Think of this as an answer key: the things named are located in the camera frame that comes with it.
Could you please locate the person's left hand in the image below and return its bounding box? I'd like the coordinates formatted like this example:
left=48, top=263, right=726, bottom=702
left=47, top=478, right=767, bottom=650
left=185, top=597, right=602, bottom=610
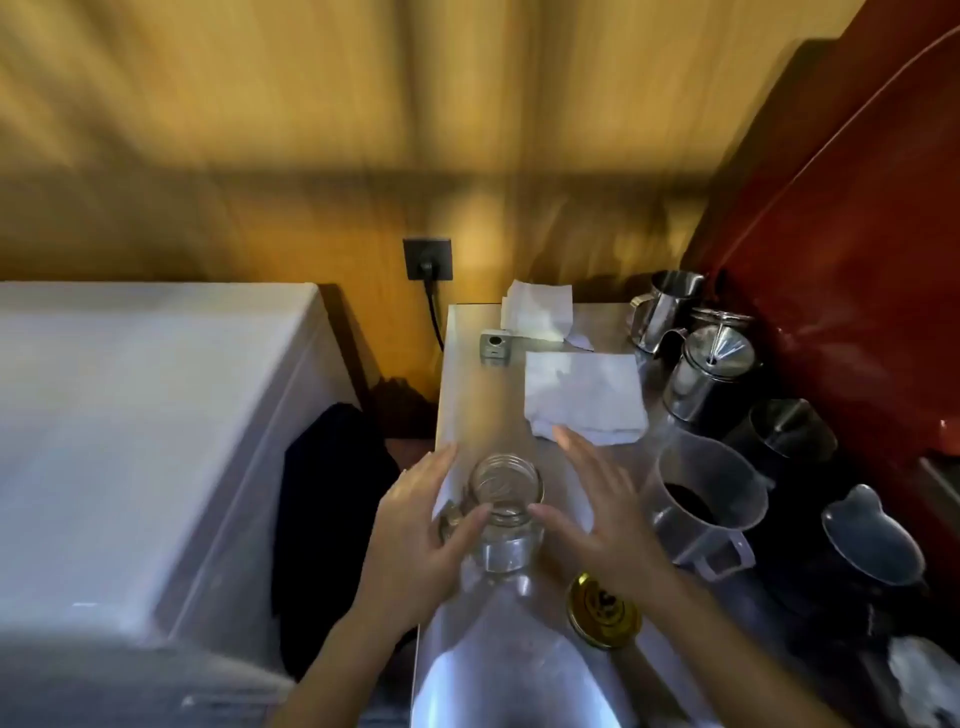
left=358, top=442, right=496, bottom=639

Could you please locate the person's right hand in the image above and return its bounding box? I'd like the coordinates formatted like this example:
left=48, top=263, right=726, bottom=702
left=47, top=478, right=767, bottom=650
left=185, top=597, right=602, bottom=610
left=527, top=425, right=680, bottom=594

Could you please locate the gold metal lid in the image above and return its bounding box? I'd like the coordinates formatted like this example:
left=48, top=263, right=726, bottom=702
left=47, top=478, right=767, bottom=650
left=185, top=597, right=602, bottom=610
left=566, top=572, right=644, bottom=651

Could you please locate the clear glass jar with handle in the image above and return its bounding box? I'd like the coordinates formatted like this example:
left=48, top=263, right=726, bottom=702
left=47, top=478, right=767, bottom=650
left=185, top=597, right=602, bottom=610
left=438, top=452, right=547, bottom=575

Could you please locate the clear plastic measuring jug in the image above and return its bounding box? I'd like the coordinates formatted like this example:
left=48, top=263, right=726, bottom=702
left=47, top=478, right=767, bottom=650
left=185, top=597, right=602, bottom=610
left=643, top=433, right=774, bottom=583

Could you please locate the person's right forearm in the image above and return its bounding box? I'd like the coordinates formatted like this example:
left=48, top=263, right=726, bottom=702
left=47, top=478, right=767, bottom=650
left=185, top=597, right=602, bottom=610
left=637, top=569, right=849, bottom=728

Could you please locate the steel pot with funnel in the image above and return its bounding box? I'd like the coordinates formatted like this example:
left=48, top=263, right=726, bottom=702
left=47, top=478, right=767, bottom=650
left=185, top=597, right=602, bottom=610
left=662, top=323, right=759, bottom=436

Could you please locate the black cloth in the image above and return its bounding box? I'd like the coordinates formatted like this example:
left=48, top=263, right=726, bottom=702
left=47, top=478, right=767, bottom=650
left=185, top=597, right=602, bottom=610
left=271, top=402, right=421, bottom=680

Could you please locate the flat white napkin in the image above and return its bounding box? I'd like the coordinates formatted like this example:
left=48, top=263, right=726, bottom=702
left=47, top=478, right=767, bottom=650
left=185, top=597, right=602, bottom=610
left=523, top=350, right=649, bottom=447

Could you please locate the dark steel pitcher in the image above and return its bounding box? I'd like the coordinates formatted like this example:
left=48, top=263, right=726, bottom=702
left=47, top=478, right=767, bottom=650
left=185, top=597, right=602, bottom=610
left=723, top=397, right=838, bottom=489

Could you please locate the shiny steel milk pitcher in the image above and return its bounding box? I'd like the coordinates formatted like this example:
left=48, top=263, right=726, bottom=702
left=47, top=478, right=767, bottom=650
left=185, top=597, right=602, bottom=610
left=628, top=269, right=708, bottom=354

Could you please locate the folded white paper stack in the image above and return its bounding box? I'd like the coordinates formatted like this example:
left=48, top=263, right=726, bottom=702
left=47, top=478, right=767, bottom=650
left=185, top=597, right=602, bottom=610
left=500, top=279, right=595, bottom=352

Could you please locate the steel rimmed round container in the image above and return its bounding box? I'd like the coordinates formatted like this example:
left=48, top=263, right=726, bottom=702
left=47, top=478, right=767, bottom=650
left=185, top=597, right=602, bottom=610
left=689, top=305, right=755, bottom=331

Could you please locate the white chest freezer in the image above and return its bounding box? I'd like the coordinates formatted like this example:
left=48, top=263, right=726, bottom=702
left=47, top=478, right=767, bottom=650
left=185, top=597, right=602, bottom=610
left=0, top=281, right=361, bottom=728

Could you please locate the crumpled white paper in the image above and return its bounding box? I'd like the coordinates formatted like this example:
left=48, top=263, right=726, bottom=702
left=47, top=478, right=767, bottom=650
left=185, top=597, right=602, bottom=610
left=887, top=635, right=960, bottom=728

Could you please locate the red coffee machine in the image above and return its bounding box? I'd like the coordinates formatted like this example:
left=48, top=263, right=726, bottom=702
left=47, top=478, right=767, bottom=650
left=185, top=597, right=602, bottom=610
left=686, top=0, right=960, bottom=601

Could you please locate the black plug with cable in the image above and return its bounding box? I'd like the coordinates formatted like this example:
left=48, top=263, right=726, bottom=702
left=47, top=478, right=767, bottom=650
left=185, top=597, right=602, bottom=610
left=416, top=254, right=447, bottom=352

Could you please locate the dark grey wall socket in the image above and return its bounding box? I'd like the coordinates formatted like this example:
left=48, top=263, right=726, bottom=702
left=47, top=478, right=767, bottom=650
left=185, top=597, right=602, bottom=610
left=402, top=236, right=455, bottom=282

